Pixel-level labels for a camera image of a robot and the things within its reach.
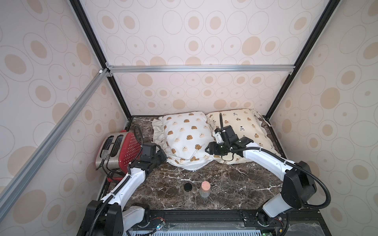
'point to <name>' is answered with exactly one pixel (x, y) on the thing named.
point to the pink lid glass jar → (205, 190)
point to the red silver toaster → (116, 151)
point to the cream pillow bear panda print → (247, 124)
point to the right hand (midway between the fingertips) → (212, 149)
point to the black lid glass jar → (188, 193)
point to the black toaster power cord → (110, 170)
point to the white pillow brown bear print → (184, 137)
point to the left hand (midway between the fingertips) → (171, 153)
